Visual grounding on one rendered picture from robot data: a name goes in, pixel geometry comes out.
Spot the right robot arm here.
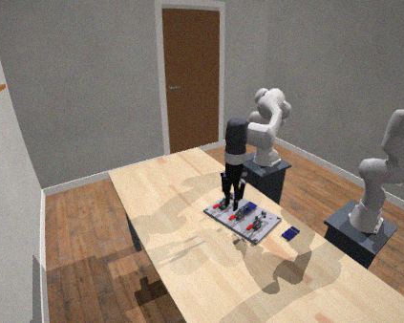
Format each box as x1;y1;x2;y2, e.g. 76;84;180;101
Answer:
224;88;291;167

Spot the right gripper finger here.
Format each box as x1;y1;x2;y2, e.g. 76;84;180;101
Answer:
221;171;232;207
232;177;247;211

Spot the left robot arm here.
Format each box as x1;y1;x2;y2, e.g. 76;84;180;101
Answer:
348;110;404;234

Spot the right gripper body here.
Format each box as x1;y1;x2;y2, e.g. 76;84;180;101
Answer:
225;162;244;184

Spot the blue flat plate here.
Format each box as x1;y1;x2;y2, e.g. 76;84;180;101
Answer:
243;202;257;214

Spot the blue rectangular block with grey slot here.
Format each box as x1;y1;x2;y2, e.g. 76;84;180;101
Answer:
281;226;300;241

